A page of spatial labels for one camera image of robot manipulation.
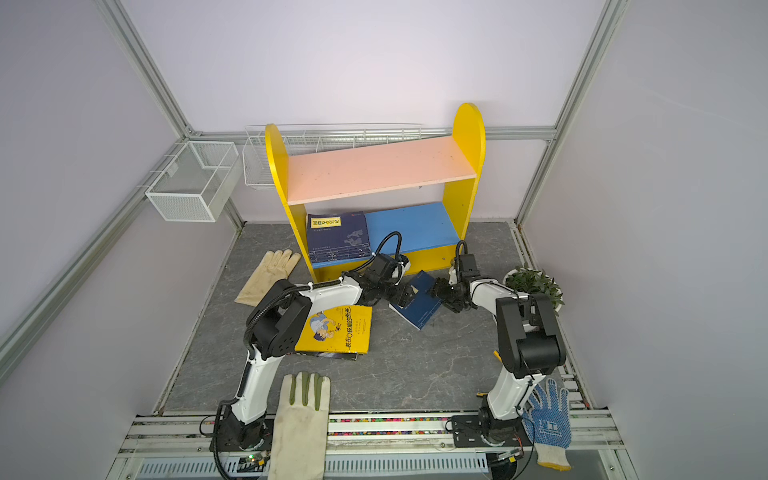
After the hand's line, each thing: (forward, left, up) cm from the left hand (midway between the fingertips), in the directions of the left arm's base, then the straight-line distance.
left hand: (408, 293), depth 97 cm
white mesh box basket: (+30, +66, +25) cm, 76 cm away
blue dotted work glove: (-40, -33, -3) cm, 51 cm away
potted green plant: (-8, -34, +16) cm, 38 cm away
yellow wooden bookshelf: (+11, -3, +16) cm, 19 cm away
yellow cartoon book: (-12, +21, +3) cm, 24 cm away
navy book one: (+12, +21, +16) cm, 29 cm away
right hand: (-2, -9, -1) cm, 9 cm away
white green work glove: (-36, +30, -1) cm, 47 cm away
